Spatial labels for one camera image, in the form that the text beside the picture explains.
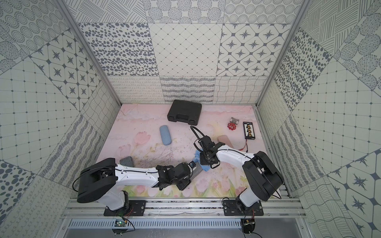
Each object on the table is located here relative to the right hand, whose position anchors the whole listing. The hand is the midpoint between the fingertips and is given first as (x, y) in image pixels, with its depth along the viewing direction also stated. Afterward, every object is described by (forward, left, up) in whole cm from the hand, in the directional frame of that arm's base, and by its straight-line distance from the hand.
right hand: (205, 163), depth 88 cm
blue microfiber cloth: (+1, +5, +3) cm, 6 cm away
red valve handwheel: (+27, -19, +2) cm, 33 cm away
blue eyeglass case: (+20, +27, +1) cm, 34 cm away
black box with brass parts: (+25, -32, 0) cm, 41 cm away
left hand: (-11, +8, +1) cm, 14 cm away
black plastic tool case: (+42, +15, +1) cm, 45 cm away
